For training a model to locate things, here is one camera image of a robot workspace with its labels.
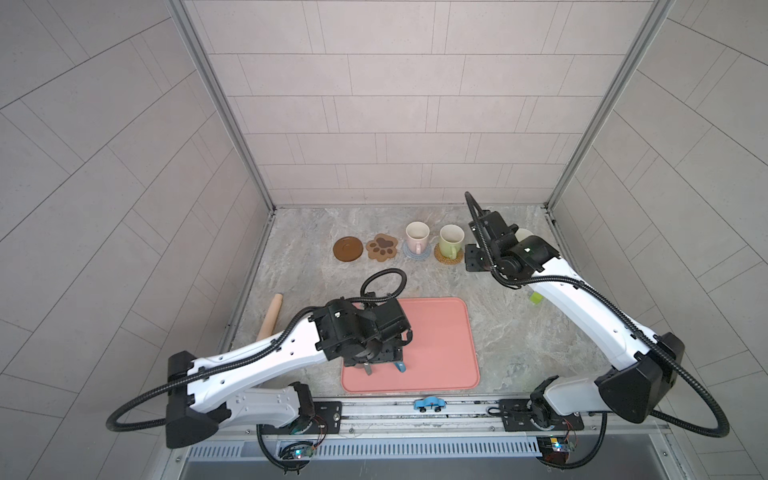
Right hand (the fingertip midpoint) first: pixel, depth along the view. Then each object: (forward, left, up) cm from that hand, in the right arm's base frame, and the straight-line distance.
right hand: (468, 255), depth 79 cm
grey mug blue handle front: (-23, +20, -13) cm, 33 cm away
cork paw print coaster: (+18, +24, -17) cm, 34 cm away
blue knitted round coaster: (+14, +13, -18) cm, 26 cm away
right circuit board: (-41, -15, -21) cm, 48 cm away
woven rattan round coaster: (+12, +3, -18) cm, 22 cm away
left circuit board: (-38, +44, -16) cm, 60 cm away
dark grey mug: (-23, +28, -12) cm, 38 cm away
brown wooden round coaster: (+19, +36, -18) cm, 45 cm away
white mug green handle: (+13, +2, -9) cm, 16 cm away
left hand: (-23, +21, -5) cm, 32 cm away
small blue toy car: (-30, +13, -17) cm, 37 cm away
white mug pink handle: (+17, +12, -11) cm, 24 cm away
